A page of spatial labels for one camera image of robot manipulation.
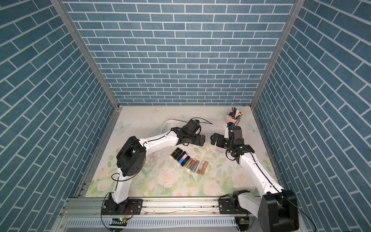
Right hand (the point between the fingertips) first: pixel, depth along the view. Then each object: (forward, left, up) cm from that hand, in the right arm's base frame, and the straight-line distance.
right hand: (218, 138), depth 85 cm
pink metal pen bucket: (+19, -9, -4) cm, 21 cm away
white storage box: (+14, +35, -8) cm, 39 cm away
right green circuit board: (-38, -14, -18) cm, 45 cm away
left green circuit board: (-43, +49, -17) cm, 67 cm away
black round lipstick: (-8, +19, -13) cm, 24 cm away
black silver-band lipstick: (-7, +25, -12) cm, 29 cm away
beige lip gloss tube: (-14, +10, -13) cm, 22 cm away
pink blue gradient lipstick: (-8, +21, -13) cm, 26 cm away
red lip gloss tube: (-10, +14, -13) cm, 22 cm away
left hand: (+2, +9, -6) cm, 11 cm away
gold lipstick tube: (-11, +17, -13) cm, 24 cm away
